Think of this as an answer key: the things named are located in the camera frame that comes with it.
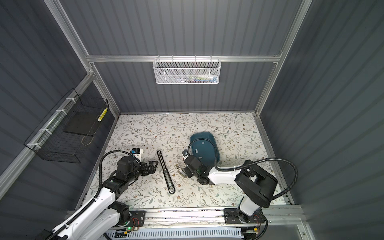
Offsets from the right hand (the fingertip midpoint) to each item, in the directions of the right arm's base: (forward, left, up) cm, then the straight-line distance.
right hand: (189, 164), depth 89 cm
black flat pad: (+11, +54, +27) cm, 62 cm away
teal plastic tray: (+14, -10, -3) cm, 17 cm away
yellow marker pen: (+16, +47, +26) cm, 56 cm away
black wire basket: (+4, +60, +27) cm, 66 cm away
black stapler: (-13, +10, 0) cm, 16 cm away
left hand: (-2, +21, +7) cm, 22 cm away
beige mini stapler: (-3, +5, -2) cm, 6 cm away
